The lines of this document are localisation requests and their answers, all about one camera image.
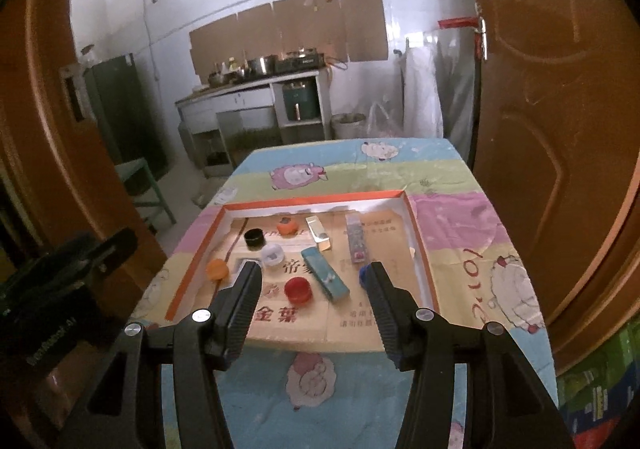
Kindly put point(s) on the green wooden chair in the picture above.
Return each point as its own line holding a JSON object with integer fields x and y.
{"x": 142, "y": 179}

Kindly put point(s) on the black gas stove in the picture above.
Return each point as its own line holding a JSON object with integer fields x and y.
{"x": 300, "y": 62}

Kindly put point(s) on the clear pink slim box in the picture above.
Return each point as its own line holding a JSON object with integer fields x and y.
{"x": 356, "y": 239}

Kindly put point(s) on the white kitchen counter cabinet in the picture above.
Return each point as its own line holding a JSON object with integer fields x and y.
{"x": 235, "y": 101}

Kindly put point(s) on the green air fryer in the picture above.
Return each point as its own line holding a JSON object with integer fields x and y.
{"x": 300, "y": 102}

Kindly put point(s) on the green printed carton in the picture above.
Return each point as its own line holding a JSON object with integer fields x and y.
{"x": 600, "y": 379}

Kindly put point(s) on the grey bucket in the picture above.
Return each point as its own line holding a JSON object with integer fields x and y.
{"x": 348, "y": 124}

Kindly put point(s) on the blue bottle cap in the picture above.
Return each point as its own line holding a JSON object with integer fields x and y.
{"x": 363, "y": 275}

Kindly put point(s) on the dark green cabinet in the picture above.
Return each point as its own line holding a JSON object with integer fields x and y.
{"x": 125, "y": 114}

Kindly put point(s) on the steel cooking pot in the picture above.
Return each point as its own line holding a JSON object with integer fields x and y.
{"x": 262, "y": 63}

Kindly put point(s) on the steel basin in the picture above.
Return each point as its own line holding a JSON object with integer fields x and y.
{"x": 217, "y": 78}

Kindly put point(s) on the teal slim box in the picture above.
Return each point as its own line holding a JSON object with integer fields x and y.
{"x": 325, "y": 274}

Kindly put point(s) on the white bottle cap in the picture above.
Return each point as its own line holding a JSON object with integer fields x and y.
{"x": 272, "y": 254}

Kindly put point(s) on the red plastic strip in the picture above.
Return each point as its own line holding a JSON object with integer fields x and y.
{"x": 457, "y": 22}

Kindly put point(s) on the printed brown cardboard liner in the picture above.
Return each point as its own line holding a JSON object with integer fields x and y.
{"x": 345, "y": 319}

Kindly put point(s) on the black bottle cap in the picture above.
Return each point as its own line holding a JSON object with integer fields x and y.
{"x": 254, "y": 238}

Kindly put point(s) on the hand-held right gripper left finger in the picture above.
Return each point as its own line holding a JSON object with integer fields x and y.
{"x": 242, "y": 314}

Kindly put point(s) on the orange and black cap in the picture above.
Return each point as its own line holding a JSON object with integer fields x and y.
{"x": 287, "y": 225}

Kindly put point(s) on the white sack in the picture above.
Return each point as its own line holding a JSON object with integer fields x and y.
{"x": 422, "y": 89}

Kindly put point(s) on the brown wooden door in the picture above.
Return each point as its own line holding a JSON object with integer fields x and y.
{"x": 550, "y": 129}

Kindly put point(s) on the cardboard wall sheet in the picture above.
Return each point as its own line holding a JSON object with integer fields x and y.
{"x": 212, "y": 44}
{"x": 255, "y": 31}
{"x": 365, "y": 24}
{"x": 307, "y": 24}

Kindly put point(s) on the white printed slim box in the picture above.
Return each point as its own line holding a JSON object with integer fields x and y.
{"x": 318, "y": 231}

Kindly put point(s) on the red bottle cap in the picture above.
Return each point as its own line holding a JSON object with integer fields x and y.
{"x": 298, "y": 290}

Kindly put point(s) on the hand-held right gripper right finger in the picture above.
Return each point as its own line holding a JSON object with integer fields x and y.
{"x": 390, "y": 324}

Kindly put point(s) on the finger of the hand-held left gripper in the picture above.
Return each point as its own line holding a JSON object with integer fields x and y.
{"x": 100, "y": 249}

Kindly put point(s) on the orange bottle cap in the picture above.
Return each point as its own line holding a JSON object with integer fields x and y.
{"x": 217, "y": 270}

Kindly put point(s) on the shallow cardboard box tray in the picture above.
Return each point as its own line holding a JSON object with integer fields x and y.
{"x": 200, "y": 249}

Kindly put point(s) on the cartoon sheep printed tablecloth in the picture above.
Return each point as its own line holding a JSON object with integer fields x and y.
{"x": 450, "y": 229}

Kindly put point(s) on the wooden door frame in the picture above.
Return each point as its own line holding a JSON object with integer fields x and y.
{"x": 35, "y": 104}

